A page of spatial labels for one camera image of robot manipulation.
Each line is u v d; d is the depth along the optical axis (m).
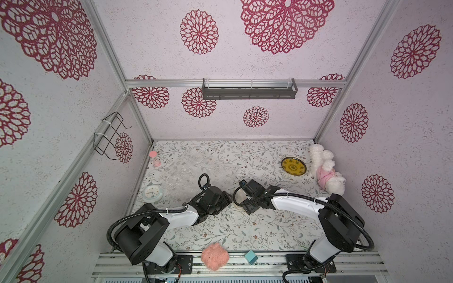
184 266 0.74
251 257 0.74
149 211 0.47
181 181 1.00
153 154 1.03
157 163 1.06
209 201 0.69
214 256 0.71
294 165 1.07
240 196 0.88
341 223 0.45
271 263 0.76
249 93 0.93
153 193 0.92
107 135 0.76
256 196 0.68
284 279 0.66
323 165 0.92
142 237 0.43
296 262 0.73
